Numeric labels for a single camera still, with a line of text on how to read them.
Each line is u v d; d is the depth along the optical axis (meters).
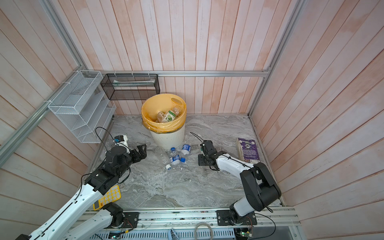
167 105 0.95
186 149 0.95
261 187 0.45
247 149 0.98
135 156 0.66
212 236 0.69
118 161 0.54
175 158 0.91
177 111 0.92
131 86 1.04
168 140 0.90
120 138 0.64
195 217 0.76
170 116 0.88
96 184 0.50
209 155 0.71
